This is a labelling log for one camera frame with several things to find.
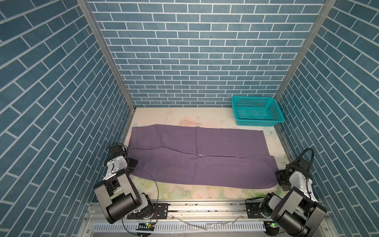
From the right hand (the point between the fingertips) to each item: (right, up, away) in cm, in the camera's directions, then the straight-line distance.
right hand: (281, 178), depth 85 cm
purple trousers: (-34, +11, +8) cm, 37 cm away
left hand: (-87, +6, +2) cm, 87 cm away
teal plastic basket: (0, +42, +35) cm, 54 cm away
